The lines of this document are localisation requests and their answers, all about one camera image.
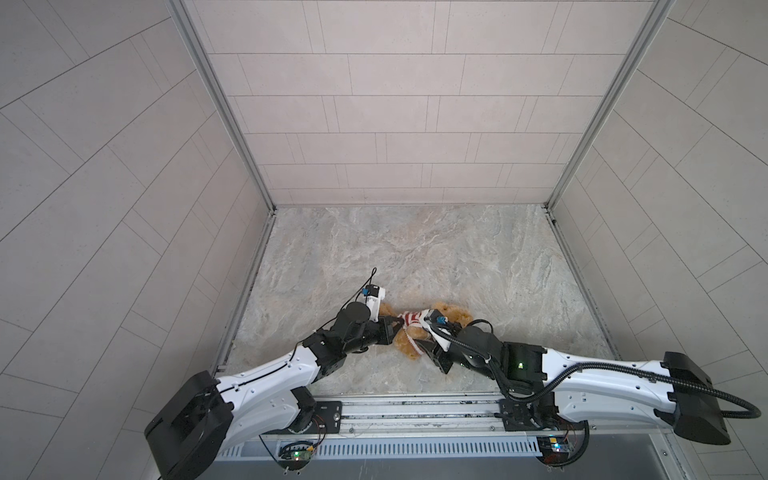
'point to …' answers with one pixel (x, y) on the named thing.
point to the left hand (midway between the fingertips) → (411, 323)
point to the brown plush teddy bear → (457, 315)
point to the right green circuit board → (554, 449)
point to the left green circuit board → (294, 458)
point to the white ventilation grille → (395, 446)
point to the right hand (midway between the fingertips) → (418, 342)
